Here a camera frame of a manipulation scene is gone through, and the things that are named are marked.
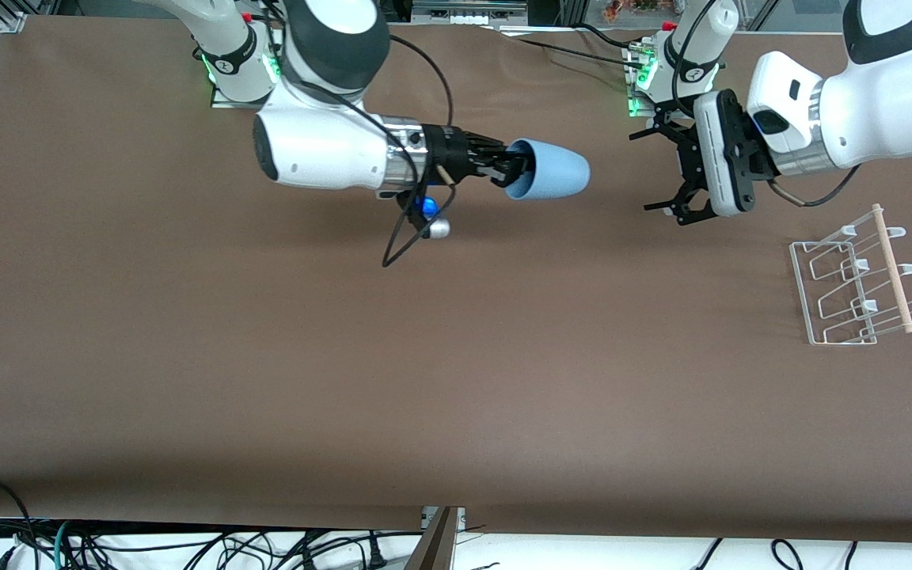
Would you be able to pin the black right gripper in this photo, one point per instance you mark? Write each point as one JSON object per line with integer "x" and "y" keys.
{"x": 456, "y": 154}

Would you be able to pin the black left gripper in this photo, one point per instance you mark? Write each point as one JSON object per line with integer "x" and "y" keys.
{"x": 755, "y": 161}

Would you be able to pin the blue plastic cup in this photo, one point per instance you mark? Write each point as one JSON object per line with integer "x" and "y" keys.
{"x": 559, "y": 170}

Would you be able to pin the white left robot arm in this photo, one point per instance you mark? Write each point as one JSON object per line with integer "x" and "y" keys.
{"x": 883, "y": 111}

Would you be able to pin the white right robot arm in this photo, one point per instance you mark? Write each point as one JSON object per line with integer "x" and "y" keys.
{"x": 321, "y": 150}

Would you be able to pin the white power strip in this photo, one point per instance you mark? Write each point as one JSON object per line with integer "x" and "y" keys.
{"x": 468, "y": 11}

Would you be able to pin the brown table cover sheet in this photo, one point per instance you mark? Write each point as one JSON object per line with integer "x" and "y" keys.
{"x": 345, "y": 356}

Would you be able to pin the brown wooden table leg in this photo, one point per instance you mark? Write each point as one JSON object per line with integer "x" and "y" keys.
{"x": 434, "y": 546}

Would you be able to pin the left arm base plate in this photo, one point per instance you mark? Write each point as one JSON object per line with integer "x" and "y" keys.
{"x": 635, "y": 108}

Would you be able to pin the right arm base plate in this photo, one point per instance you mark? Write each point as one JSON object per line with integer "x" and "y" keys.
{"x": 228, "y": 103}

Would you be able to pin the aluminium frame profile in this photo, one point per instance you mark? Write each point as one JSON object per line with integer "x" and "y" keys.
{"x": 17, "y": 17}

